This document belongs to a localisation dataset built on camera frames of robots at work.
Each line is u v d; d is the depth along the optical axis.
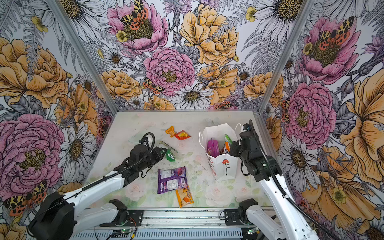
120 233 0.72
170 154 0.83
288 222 0.39
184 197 0.80
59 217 0.41
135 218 0.73
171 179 0.84
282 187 0.42
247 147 0.55
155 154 0.73
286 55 0.89
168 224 0.73
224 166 0.76
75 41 0.83
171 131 1.08
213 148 0.84
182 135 1.06
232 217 0.73
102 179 0.53
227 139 0.85
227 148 0.79
